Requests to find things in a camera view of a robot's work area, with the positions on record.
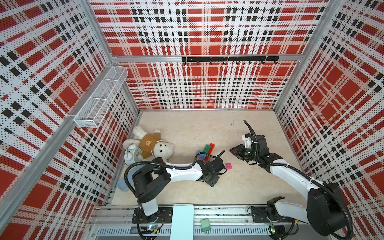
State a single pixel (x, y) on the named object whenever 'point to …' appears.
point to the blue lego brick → (202, 155)
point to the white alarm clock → (131, 154)
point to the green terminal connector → (205, 226)
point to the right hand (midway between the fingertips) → (232, 150)
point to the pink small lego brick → (228, 166)
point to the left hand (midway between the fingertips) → (212, 177)
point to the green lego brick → (206, 148)
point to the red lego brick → (211, 147)
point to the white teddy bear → (151, 144)
